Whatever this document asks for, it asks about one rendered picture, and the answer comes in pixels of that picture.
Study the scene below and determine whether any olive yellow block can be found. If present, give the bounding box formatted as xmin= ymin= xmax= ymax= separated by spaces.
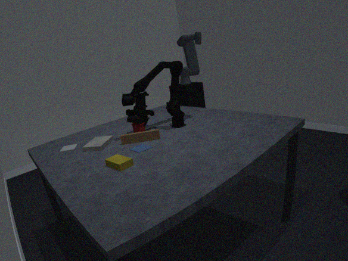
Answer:
xmin=105 ymin=154 xmax=133 ymax=171

